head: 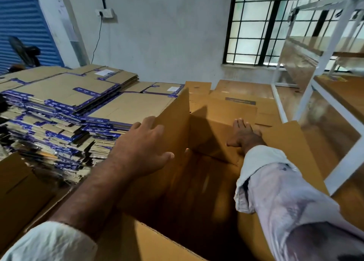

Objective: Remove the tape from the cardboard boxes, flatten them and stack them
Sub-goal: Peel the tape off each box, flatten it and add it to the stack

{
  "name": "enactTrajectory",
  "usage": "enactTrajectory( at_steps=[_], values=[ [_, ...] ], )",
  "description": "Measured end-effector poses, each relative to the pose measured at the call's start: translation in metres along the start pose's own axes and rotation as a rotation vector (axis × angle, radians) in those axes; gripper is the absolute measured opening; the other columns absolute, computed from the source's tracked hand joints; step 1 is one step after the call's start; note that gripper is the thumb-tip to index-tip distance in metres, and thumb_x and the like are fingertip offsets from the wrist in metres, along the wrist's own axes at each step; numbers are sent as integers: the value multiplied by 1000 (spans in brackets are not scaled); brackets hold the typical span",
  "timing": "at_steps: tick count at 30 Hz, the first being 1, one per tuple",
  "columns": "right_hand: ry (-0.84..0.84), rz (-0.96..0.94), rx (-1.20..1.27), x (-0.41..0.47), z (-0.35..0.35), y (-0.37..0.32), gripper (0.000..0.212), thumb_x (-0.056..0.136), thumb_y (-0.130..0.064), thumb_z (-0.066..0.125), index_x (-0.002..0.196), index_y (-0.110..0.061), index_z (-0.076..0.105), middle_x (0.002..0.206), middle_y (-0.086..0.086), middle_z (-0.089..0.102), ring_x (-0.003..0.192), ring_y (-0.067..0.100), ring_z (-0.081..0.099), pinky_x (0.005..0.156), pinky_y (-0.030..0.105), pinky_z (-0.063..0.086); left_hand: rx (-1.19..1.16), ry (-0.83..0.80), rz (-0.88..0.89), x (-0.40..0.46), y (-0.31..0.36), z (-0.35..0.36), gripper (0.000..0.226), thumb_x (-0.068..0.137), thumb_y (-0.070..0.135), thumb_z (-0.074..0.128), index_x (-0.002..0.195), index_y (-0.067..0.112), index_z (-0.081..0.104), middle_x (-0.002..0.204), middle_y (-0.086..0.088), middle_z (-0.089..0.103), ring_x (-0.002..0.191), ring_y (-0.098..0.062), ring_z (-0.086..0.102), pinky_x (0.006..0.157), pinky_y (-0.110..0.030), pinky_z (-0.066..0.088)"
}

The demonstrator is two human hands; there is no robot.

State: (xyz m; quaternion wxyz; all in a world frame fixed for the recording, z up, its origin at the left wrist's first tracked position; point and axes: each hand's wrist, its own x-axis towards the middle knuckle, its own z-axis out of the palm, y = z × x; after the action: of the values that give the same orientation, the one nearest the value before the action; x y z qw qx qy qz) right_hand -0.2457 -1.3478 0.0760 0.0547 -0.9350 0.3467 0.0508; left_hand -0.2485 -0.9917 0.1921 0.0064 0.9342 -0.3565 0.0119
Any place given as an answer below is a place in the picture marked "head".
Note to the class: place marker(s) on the person's right hand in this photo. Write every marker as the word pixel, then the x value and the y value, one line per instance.
pixel 244 136

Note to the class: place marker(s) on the person's left hand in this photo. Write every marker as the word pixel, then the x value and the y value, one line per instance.
pixel 139 150

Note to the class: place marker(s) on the brown cardboard box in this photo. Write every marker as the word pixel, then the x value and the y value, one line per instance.
pixel 239 107
pixel 23 195
pixel 193 207

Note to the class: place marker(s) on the person's right forearm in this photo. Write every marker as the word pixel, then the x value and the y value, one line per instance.
pixel 255 147

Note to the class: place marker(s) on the person's left forearm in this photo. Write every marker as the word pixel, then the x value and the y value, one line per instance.
pixel 91 198

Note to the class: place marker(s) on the person's light grey shirt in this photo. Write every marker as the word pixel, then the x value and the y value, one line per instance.
pixel 284 201

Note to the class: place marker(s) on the black framed window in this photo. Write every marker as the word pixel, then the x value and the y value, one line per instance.
pixel 250 25

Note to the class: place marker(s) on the white metal shelf rack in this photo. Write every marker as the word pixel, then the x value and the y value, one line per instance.
pixel 327 47

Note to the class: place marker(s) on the wooden table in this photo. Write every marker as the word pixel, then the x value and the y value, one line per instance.
pixel 350 207

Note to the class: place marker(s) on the black fan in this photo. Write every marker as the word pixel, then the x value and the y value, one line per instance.
pixel 23 50

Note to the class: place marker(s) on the blue roller shutter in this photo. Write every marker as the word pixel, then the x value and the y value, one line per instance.
pixel 23 25

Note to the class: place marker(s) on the white wall socket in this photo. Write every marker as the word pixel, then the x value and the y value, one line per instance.
pixel 105 13

